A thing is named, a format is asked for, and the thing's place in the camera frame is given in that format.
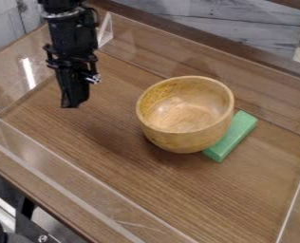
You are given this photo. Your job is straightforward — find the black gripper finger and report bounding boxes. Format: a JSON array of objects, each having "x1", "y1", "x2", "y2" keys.
[
  {"x1": 57, "y1": 68, "x2": 81, "y2": 108},
  {"x1": 80, "y1": 72, "x2": 92, "y2": 103}
]

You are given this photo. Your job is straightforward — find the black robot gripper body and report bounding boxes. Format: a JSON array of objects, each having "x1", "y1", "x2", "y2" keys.
[{"x1": 42, "y1": 7, "x2": 101, "y2": 84}]

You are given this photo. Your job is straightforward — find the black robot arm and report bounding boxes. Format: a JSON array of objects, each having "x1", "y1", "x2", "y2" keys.
[{"x1": 38, "y1": 0, "x2": 101, "y2": 108}]

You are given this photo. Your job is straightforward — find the brown wooden bowl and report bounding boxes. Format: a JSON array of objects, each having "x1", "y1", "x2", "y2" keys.
[{"x1": 137, "y1": 76, "x2": 236, "y2": 154}]

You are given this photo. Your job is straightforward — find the green rectangular block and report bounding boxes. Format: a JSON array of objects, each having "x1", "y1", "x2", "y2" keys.
[{"x1": 204, "y1": 111, "x2": 259, "y2": 162}]

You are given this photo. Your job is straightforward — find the clear acrylic corner bracket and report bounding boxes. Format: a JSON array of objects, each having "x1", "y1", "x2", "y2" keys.
[{"x1": 97, "y1": 12, "x2": 113, "y2": 47}]

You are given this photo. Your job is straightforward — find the clear acrylic tray wall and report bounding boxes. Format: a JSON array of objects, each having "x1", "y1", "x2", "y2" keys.
[{"x1": 0, "y1": 15, "x2": 300, "y2": 243}]

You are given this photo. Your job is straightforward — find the black table leg bracket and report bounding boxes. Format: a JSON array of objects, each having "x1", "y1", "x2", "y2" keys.
[{"x1": 14, "y1": 196, "x2": 65, "y2": 243}]

